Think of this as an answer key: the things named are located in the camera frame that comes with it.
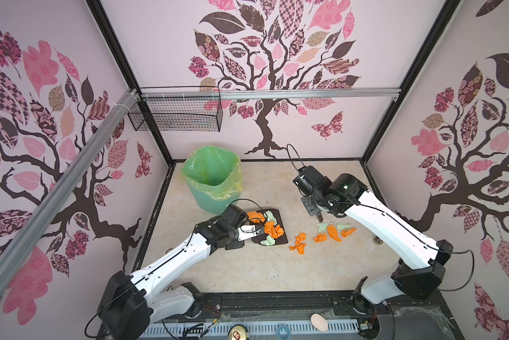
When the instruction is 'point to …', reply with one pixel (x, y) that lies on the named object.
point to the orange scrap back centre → (299, 244)
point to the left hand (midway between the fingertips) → (236, 231)
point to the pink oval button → (319, 322)
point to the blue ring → (288, 329)
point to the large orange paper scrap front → (273, 230)
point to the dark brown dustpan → (283, 239)
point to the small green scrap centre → (270, 217)
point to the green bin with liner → (214, 178)
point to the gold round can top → (237, 333)
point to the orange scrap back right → (255, 217)
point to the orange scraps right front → (333, 234)
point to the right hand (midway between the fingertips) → (315, 196)
